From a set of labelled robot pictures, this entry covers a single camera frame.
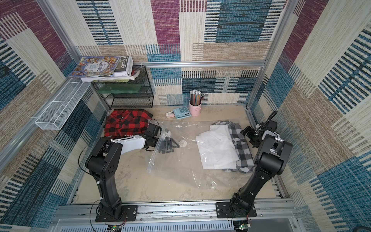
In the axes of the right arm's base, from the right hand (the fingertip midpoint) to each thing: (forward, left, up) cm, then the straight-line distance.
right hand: (246, 133), depth 99 cm
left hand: (-11, +47, +2) cm, 48 cm away
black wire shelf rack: (+33, +79, +8) cm, 86 cm away
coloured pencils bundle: (+26, +33, +10) cm, 44 cm away
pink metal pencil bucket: (+20, +34, +3) cm, 39 cm away
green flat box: (+24, +85, +21) cm, 91 cm away
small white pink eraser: (+19, +53, 0) cm, 57 cm away
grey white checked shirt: (-21, +6, -1) cm, 21 cm away
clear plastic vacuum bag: (-22, +41, +2) cm, 47 cm away
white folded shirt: (-10, +21, -3) cm, 23 cm away
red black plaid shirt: (+8, +83, +4) cm, 83 cm away
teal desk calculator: (+22, +44, -2) cm, 49 cm away
